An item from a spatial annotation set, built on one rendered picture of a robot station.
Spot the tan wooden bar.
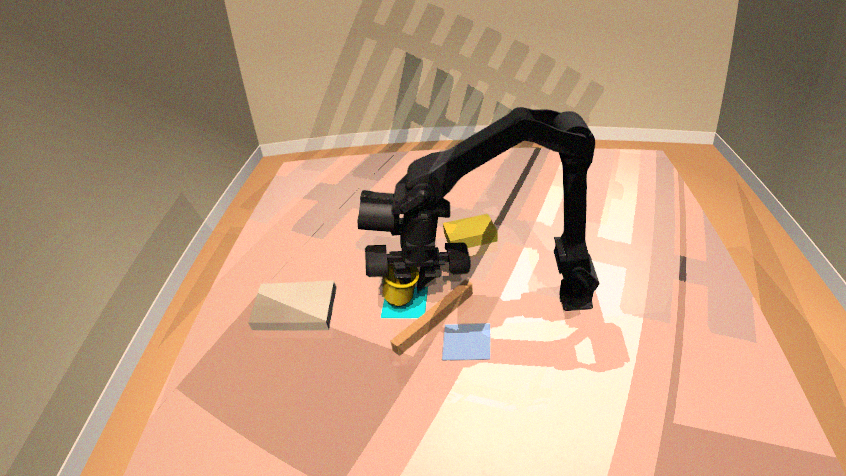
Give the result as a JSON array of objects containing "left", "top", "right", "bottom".
[{"left": 390, "top": 280, "right": 473, "bottom": 356}]

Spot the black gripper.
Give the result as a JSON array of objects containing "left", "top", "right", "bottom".
[{"left": 365, "top": 232, "right": 471, "bottom": 291}]

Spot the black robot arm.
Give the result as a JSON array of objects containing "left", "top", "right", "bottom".
[{"left": 357, "top": 107, "right": 600, "bottom": 311}]

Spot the yellow rectangular block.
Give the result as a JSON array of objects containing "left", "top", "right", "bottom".
[{"left": 443, "top": 213, "right": 498, "bottom": 248}]

